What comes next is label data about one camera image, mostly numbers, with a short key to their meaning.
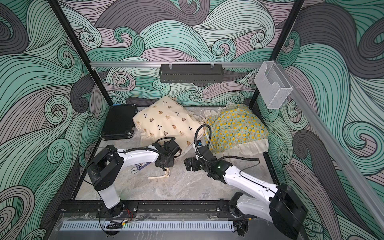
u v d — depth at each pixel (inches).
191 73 37.3
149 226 28.7
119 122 40.7
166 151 28.1
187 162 28.1
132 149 21.3
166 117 38.5
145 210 29.5
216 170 22.5
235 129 38.1
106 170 18.1
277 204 15.5
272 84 30.7
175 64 36.4
